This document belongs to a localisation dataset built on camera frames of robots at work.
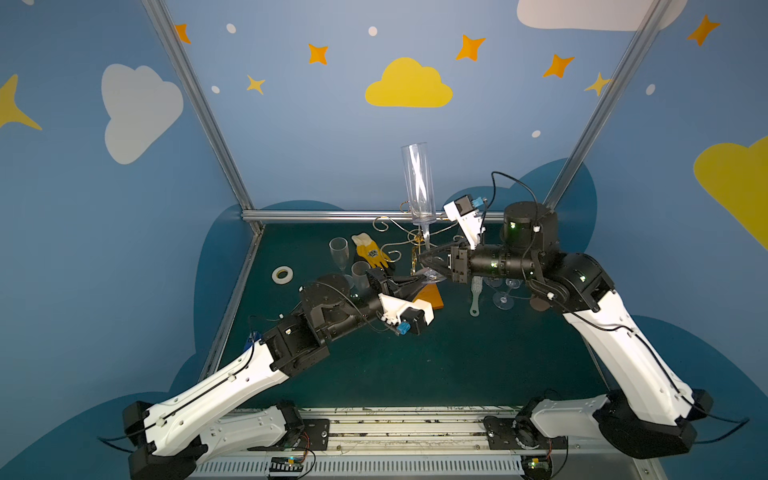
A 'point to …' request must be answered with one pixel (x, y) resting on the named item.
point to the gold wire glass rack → (415, 237)
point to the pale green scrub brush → (476, 285)
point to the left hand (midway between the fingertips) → (414, 262)
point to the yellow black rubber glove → (368, 249)
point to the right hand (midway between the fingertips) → (426, 254)
